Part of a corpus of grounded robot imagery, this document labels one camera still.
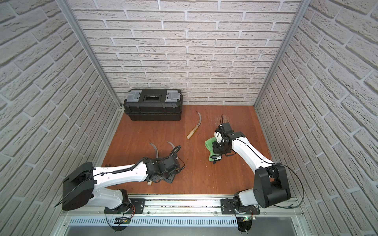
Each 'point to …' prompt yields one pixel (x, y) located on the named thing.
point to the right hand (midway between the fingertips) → (217, 150)
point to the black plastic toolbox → (153, 104)
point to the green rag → (209, 144)
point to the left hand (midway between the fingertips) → (174, 174)
